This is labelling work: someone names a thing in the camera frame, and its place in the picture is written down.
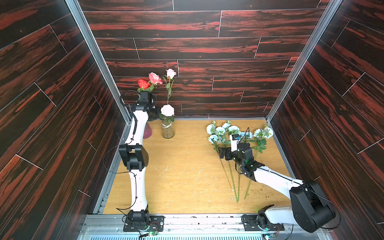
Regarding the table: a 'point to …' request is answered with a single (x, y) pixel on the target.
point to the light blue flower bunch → (259, 139)
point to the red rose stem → (144, 86)
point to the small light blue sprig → (212, 138)
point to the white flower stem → (219, 136)
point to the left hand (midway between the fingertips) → (161, 113)
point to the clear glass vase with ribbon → (167, 130)
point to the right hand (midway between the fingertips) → (228, 145)
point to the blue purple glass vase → (147, 131)
